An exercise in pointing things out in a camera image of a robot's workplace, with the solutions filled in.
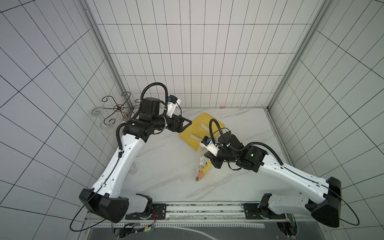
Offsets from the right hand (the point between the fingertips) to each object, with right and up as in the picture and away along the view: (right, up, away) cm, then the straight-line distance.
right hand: (205, 149), depth 74 cm
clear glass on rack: (-55, +19, -1) cm, 59 cm away
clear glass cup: (-40, -13, +8) cm, 43 cm away
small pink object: (+19, +26, +49) cm, 58 cm away
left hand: (-11, +13, -5) cm, 18 cm away
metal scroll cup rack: (-46, +22, +4) cm, 51 cm away
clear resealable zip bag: (0, -7, -1) cm, 7 cm away
